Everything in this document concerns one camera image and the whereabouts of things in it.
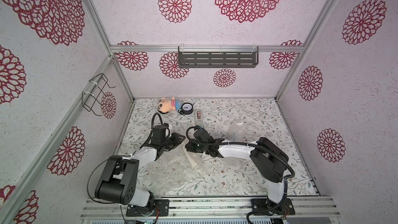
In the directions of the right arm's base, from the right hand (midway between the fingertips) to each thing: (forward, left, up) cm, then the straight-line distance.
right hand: (182, 145), depth 87 cm
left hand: (+4, -1, 0) cm, 5 cm away
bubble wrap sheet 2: (+12, -32, -2) cm, 34 cm away
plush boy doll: (+29, +15, +1) cm, 33 cm away
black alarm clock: (+32, +1, -6) cm, 33 cm away
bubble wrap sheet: (-13, +5, -7) cm, 15 cm away
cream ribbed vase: (-7, -7, -1) cm, 10 cm away
